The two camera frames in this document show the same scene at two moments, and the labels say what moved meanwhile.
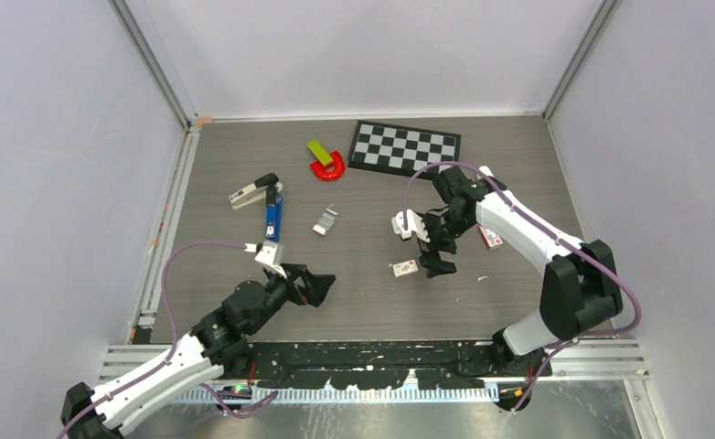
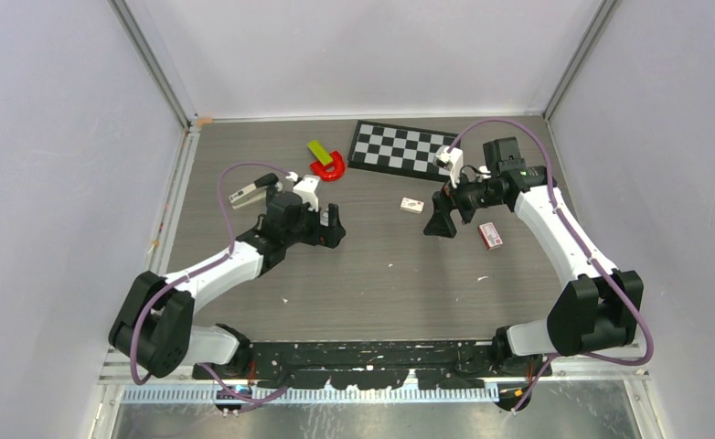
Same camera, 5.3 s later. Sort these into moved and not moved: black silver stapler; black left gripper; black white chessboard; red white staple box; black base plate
Moved: black left gripper
Not moved: black white chessboard; black base plate; black silver stapler; red white staple box
